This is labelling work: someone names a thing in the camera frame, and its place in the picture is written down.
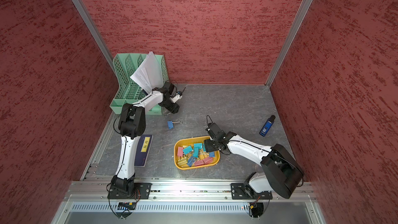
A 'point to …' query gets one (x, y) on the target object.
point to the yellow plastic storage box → (190, 153)
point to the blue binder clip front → (212, 154)
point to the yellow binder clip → (182, 161)
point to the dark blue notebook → (143, 150)
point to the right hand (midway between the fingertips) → (210, 147)
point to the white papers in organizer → (149, 73)
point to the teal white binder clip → (197, 146)
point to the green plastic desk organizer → (129, 91)
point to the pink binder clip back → (199, 163)
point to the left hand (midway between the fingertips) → (171, 109)
